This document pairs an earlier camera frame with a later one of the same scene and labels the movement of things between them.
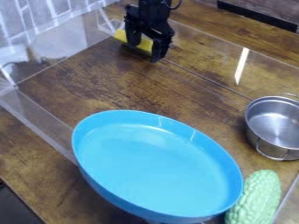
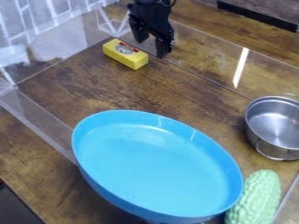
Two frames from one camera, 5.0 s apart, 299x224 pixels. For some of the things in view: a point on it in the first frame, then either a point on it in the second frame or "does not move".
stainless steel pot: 272,124 does not move
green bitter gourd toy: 260,205 does not move
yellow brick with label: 145,44 to 126,53
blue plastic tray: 154,167 does not move
